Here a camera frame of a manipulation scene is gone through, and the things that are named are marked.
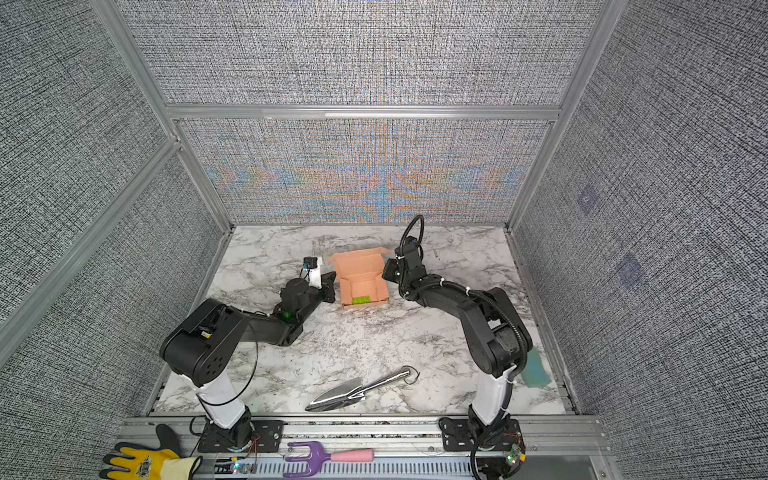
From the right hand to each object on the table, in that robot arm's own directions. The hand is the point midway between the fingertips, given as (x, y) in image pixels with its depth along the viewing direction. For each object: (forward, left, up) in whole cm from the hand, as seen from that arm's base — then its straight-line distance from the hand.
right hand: (386, 264), depth 97 cm
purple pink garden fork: (-51, +16, -10) cm, 54 cm away
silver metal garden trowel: (-36, +9, -9) cm, 38 cm away
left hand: (-5, +15, +1) cm, 16 cm away
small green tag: (-8, +8, -8) cm, 14 cm away
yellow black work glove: (-52, +57, -6) cm, 78 cm away
